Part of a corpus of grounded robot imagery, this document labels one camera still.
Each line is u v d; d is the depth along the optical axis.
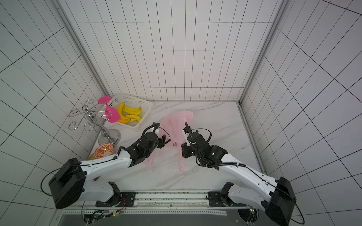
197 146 0.55
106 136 0.92
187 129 0.66
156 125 0.70
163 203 0.73
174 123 0.90
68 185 0.41
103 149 0.89
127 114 1.09
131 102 1.11
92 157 0.87
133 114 1.07
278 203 0.37
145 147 0.61
